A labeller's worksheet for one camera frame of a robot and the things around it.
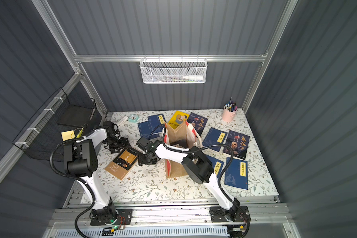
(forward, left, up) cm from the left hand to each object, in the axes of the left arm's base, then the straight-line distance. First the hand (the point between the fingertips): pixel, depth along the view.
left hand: (127, 148), depth 97 cm
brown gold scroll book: (-11, +1, -1) cm, 11 cm away
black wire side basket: (-11, +28, +30) cm, 42 cm away
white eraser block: (+23, +8, +1) cm, 25 cm away
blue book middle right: (+10, -60, -3) cm, 61 cm away
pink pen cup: (+25, -71, +9) cm, 76 cm away
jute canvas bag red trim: (+5, -39, +6) cm, 39 cm away
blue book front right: (-19, -68, 0) cm, 71 cm away
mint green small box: (+28, +2, 0) cm, 28 cm away
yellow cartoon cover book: (+26, -33, -1) cm, 43 cm away
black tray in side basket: (+5, +20, +26) cm, 33 cm away
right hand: (-11, -12, +1) cm, 17 cm away
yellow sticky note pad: (-7, +21, +25) cm, 33 cm away
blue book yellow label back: (+24, -16, 0) cm, 29 cm away
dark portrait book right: (+5, -76, -1) cm, 76 cm away
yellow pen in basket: (-5, +17, +23) cm, 29 cm away
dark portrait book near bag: (+23, -49, +1) cm, 54 cm away
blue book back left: (+16, -9, -2) cm, 19 cm away
